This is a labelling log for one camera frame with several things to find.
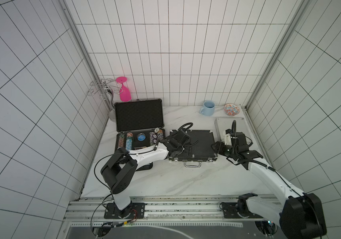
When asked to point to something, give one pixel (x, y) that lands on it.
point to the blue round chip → (141, 137)
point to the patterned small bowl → (231, 109)
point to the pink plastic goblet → (125, 95)
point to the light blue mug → (208, 108)
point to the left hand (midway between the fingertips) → (183, 150)
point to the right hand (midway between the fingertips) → (214, 143)
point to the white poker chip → (156, 130)
